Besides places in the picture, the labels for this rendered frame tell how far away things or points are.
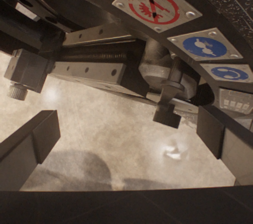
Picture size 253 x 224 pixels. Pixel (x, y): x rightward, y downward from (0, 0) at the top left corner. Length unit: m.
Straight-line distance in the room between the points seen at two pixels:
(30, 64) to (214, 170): 0.87
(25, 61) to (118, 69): 0.27
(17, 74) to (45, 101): 0.63
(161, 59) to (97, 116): 0.77
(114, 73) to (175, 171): 0.76
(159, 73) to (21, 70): 0.33
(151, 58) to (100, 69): 0.10
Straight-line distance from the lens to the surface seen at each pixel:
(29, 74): 0.47
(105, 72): 0.28
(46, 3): 0.50
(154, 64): 0.22
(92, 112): 0.97
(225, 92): 0.20
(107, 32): 0.32
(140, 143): 0.93
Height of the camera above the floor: 0.92
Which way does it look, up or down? 80 degrees down
